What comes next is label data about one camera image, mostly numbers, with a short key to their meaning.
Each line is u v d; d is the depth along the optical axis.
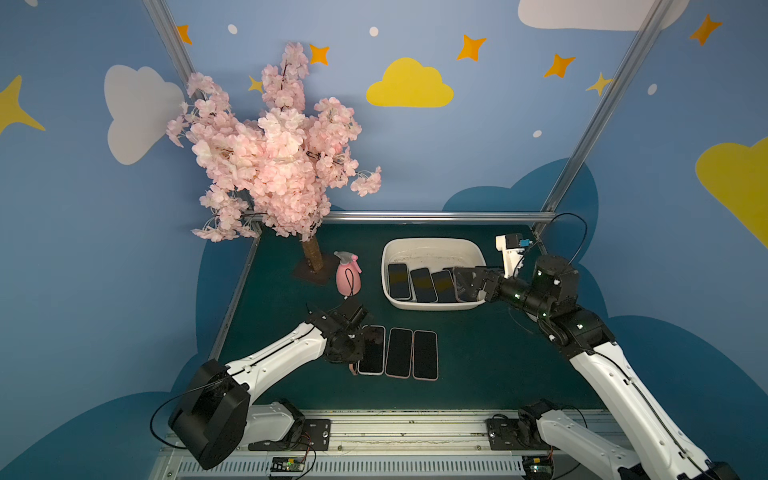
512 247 0.59
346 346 0.69
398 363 0.86
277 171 0.57
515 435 0.73
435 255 1.11
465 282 0.61
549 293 0.51
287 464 0.72
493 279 0.58
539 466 0.73
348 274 1.00
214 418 0.40
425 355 0.88
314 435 0.75
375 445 0.73
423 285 1.02
